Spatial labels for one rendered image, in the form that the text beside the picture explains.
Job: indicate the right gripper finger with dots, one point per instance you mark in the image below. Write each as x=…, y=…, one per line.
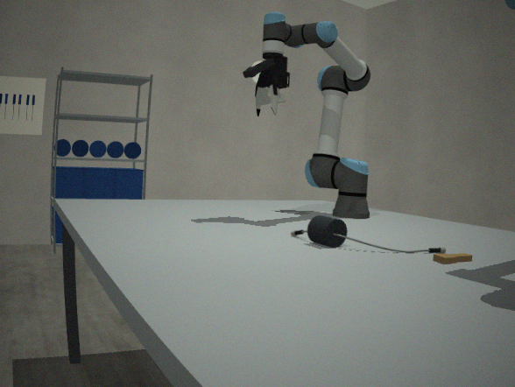
x=276, y=96
x=262, y=97

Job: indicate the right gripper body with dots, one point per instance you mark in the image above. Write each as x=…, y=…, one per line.
x=265, y=76

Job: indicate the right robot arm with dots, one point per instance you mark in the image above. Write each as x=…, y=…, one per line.
x=326, y=169

